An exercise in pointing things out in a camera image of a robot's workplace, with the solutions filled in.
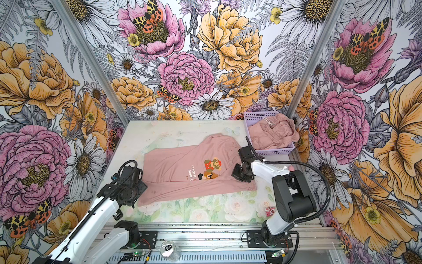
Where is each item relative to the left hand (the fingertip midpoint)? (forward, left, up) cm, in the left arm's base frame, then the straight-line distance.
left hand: (139, 195), depth 81 cm
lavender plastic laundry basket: (+56, -63, -2) cm, 84 cm away
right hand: (+9, -48, -4) cm, 49 cm away
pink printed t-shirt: (+18, -31, -7) cm, 36 cm away
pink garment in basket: (+43, -76, -3) cm, 87 cm away
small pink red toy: (-8, -62, -2) cm, 63 cm away
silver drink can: (-23, -20, +7) cm, 32 cm away
